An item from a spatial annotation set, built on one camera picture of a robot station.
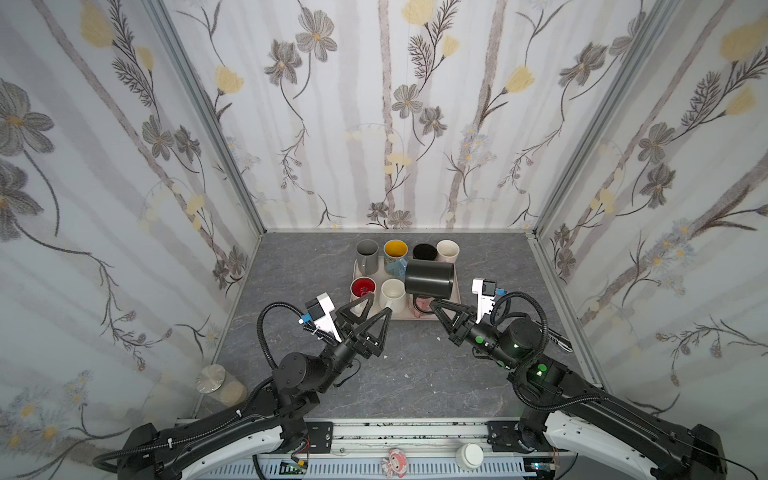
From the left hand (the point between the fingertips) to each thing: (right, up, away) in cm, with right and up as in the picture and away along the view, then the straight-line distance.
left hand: (375, 299), depth 58 cm
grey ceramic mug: (-5, +10, +42) cm, 43 cm away
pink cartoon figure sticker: (+4, -39, +10) cm, 41 cm away
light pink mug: (+24, +11, +49) cm, 55 cm away
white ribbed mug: (+4, -3, +33) cm, 33 cm away
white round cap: (+20, -35, +6) cm, 41 cm away
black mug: (+11, +4, +5) cm, 13 cm away
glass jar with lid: (-42, -28, +19) cm, 55 cm away
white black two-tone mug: (+15, +11, +44) cm, 48 cm away
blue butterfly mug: (+5, +8, +42) cm, 43 cm away
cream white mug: (-7, -1, +40) cm, 40 cm away
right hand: (+12, -1, +4) cm, 13 cm away
